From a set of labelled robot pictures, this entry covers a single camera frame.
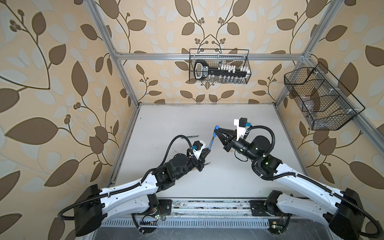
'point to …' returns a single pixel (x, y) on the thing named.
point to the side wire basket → (325, 103)
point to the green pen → (192, 136)
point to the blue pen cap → (216, 127)
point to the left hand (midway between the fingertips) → (209, 149)
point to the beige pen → (207, 163)
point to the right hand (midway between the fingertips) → (216, 131)
